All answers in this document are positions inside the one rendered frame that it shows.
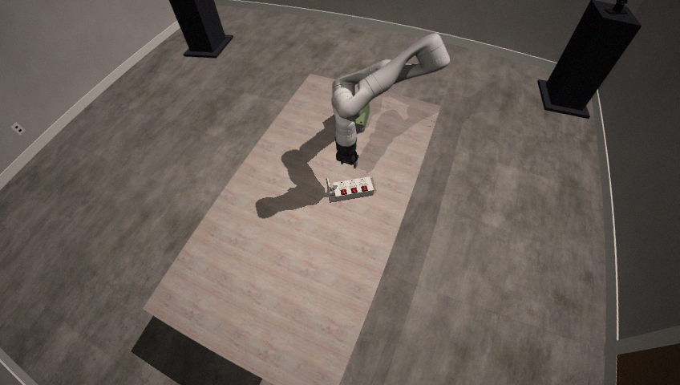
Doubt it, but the white power strip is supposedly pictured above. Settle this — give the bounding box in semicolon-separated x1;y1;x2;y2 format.
327;176;374;201

